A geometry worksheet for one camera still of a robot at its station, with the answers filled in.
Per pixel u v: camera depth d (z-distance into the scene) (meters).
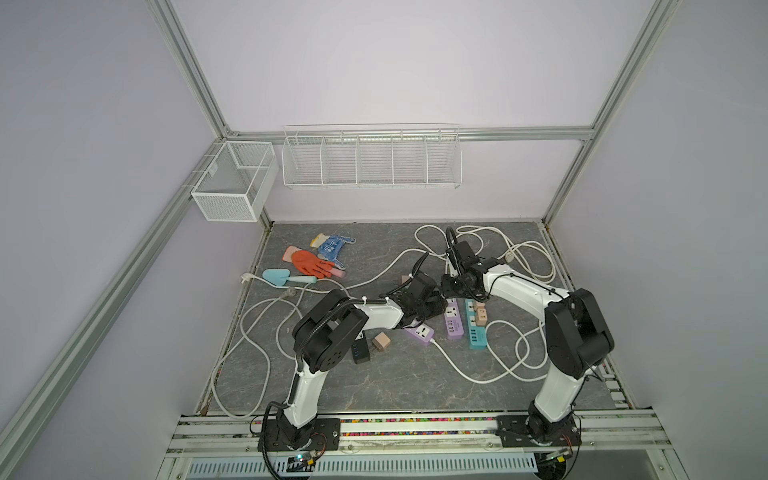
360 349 0.85
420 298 0.77
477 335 0.88
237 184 1.01
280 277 1.05
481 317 0.87
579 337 0.48
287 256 1.09
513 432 0.73
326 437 0.74
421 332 0.89
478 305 0.90
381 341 0.87
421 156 1.04
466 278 0.69
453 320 0.91
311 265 1.05
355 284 1.02
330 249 1.12
